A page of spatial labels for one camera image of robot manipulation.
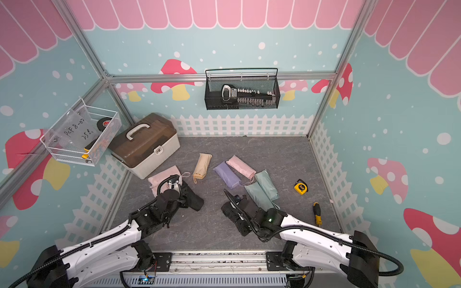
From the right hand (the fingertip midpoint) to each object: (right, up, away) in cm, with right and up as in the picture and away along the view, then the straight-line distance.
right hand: (238, 222), depth 78 cm
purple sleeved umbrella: (-6, +18, +22) cm, 29 cm away
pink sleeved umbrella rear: (+3, +22, +24) cm, 33 cm away
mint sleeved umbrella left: (+9, +11, +14) cm, 20 cm away
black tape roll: (-60, +43, +2) cm, 74 cm away
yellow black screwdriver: (+39, +1, +10) cm, 40 cm away
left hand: (-24, +12, +5) cm, 27 cm away
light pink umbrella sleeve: (-37, +20, +25) cm, 49 cm away
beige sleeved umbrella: (-21, +23, +25) cm, 40 cm away
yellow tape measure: (+34, +12, +17) cm, 39 cm away
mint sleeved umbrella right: (+16, +14, +17) cm, 27 cm away
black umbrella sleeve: (-21, +7, +8) cm, 24 cm away
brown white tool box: (-47, +34, +12) cm, 59 cm away
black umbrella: (+1, +11, -20) cm, 23 cm away
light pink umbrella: (-44, +15, +17) cm, 49 cm away
